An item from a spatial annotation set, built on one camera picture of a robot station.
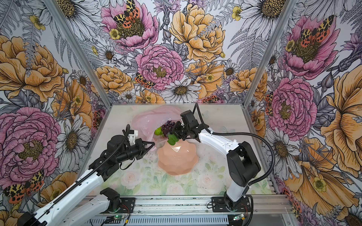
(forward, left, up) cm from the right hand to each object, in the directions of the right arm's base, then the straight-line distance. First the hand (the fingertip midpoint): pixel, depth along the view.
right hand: (169, 134), depth 83 cm
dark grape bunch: (+4, +1, +1) cm, 4 cm away
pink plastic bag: (+8, +15, +2) cm, 17 cm away
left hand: (-10, +7, +4) cm, 13 cm away
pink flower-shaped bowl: (-7, -4, -17) cm, 19 cm away
